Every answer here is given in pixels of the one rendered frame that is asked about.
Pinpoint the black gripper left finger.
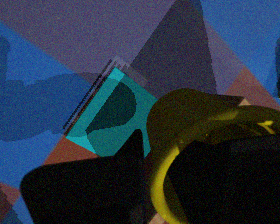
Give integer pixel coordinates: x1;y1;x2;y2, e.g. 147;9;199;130
19;129;147;224

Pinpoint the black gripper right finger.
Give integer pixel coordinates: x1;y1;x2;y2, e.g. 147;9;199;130
167;133;280;224

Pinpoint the tan flat bar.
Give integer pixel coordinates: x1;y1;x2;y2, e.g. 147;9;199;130
145;94;251;224

